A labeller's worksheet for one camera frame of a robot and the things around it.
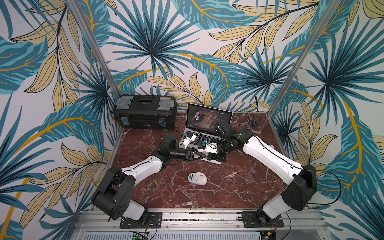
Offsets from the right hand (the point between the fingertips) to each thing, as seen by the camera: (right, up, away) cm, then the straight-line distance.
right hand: (209, 154), depth 78 cm
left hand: (-4, -2, -4) cm, 6 cm away
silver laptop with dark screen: (-3, +13, +27) cm, 30 cm away
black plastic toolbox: (-39, +24, +17) cm, 49 cm away
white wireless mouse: (-6, -15, +6) cm, 17 cm away
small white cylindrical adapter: (+43, +2, +20) cm, 48 cm away
